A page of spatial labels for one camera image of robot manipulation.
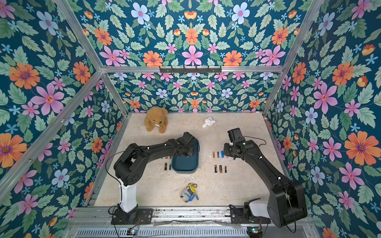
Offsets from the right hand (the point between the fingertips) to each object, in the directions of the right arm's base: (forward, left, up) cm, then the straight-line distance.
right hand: (228, 149), depth 85 cm
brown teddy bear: (+20, +45, +7) cm, 50 cm away
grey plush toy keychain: (-23, +22, -7) cm, 32 cm away
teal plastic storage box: (-5, +24, -10) cm, 26 cm away
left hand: (+5, +22, -10) cm, 25 cm away
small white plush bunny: (+29, +11, -8) cm, 33 cm away
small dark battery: (-7, 0, -12) cm, 14 cm away
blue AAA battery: (+3, +5, -12) cm, 13 cm away
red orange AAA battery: (+3, +8, -12) cm, 14 cm away
